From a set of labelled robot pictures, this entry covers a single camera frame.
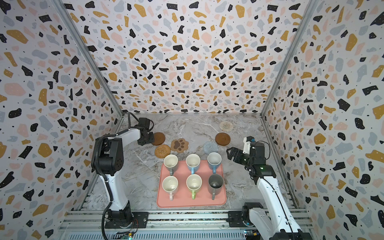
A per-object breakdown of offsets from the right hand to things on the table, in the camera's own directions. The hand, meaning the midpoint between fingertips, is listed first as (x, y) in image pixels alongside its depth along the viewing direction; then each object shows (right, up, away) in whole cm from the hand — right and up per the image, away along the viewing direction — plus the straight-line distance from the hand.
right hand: (232, 149), depth 80 cm
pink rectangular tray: (-27, -23, +3) cm, 35 cm away
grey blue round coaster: (-11, -2, +23) cm, 25 cm away
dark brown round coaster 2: (-1, +3, +27) cm, 27 cm away
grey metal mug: (-9, -19, +3) cm, 21 cm away
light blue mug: (-9, -8, +11) cm, 16 cm away
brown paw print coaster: (-32, 0, +23) cm, 39 cm away
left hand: (-52, +5, +22) cm, 57 cm away
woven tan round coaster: (-43, -4, +20) cm, 47 cm away
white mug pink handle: (-34, -20, +2) cm, 39 cm away
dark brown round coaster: (-46, +4, +26) cm, 53 cm away
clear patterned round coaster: (+2, +13, +33) cm, 36 cm away
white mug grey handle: (-35, -8, +9) cm, 37 cm away
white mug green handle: (-21, -19, +4) cm, 29 cm away
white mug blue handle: (-22, -9, +10) cm, 26 cm away
